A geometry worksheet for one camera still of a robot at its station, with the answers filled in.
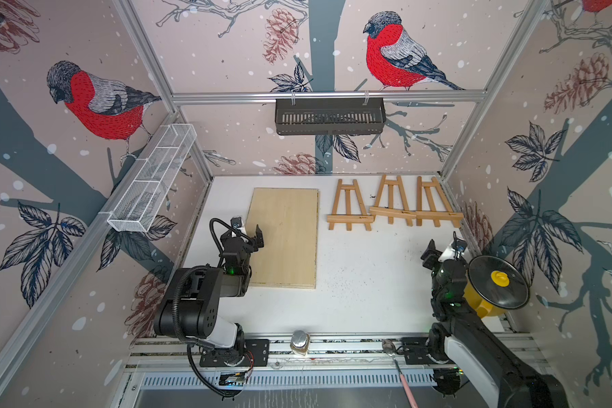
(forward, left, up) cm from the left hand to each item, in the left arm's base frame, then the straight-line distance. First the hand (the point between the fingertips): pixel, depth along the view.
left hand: (247, 222), depth 91 cm
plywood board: (+7, -14, -10) cm, 18 cm away
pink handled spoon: (-38, -48, -12) cm, 62 cm away
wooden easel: (+8, -74, -7) cm, 74 cm away
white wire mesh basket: (-2, +27, +20) cm, 33 cm away
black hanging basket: (+41, -31, +17) cm, 54 cm away
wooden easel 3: (+10, -39, -13) cm, 42 cm away
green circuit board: (-46, -2, -11) cm, 47 cm away
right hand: (-9, -68, +2) cm, 69 cm away
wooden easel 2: (+10, -56, -8) cm, 58 cm away
